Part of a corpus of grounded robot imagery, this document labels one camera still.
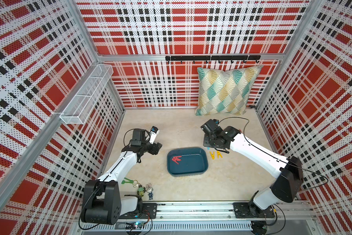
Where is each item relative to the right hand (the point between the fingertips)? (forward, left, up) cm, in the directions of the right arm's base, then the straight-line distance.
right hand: (210, 141), depth 81 cm
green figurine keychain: (-22, +39, -14) cm, 47 cm away
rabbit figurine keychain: (-22, +34, -14) cm, 43 cm away
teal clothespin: (-7, +3, +5) cm, 9 cm away
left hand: (+3, +32, -7) cm, 32 cm away
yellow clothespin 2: (0, -7, -16) cm, 17 cm away
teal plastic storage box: (-5, +15, -16) cm, 23 cm away
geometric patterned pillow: (+32, -12, +8) cm, 35 cm away
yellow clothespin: (-1, -3, -16) cm, 17 cm away
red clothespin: (-3, +21, -16) cm, 27 cm away
